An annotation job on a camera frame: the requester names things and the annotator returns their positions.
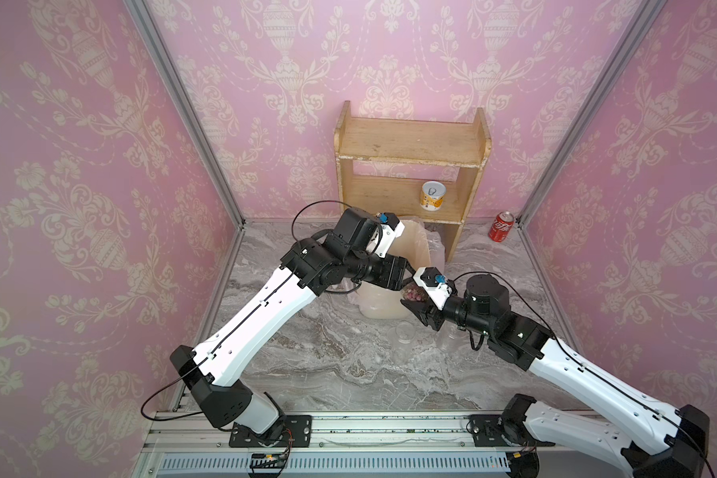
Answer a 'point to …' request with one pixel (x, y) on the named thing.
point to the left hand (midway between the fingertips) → (407, 274)
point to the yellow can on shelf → (432, 195)
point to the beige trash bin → (415, 247)
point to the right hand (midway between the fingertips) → (412, 289)
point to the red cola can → (501, 226)
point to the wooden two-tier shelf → (423, 168)
